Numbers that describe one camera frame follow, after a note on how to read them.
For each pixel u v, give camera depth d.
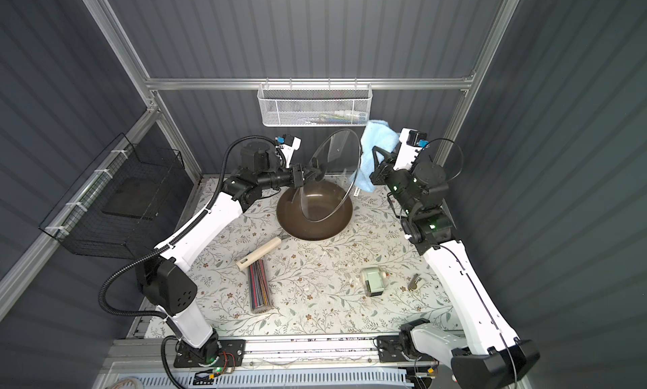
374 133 0.60
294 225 0.98
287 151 0.68
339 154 0.86
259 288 0.81
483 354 0.38
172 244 0.47
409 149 0.52
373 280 0.84
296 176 0.67
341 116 0.91
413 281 0.87
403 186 0.53
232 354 0.72
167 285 0.44
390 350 0.74
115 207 0.73
